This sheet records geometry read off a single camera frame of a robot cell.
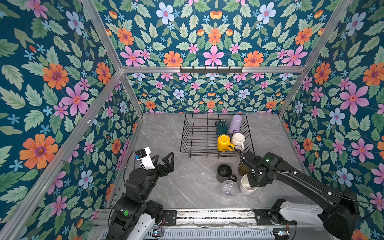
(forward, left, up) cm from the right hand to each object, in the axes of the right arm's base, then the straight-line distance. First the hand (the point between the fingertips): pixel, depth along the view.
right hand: (252, 183), depth 75 cm
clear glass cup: (+1, +11, -9) cm, 14 cm away
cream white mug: (-3, +5, +4) cm, 7 cm away
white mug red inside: (+28, +3, 0) cm, 28 cm away
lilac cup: (+39, +3, +2) cm, 39 cm away
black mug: (+10, +13, -8) cm, 18 cm away
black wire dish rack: (+35, +28, -9) cm, 46 cm away
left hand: (+7, +40, +20) cm, 46 cm away
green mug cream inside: (+36, +13, +3) cm, 38 cm away
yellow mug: (+24, +13, +1) cm, 27 cm away
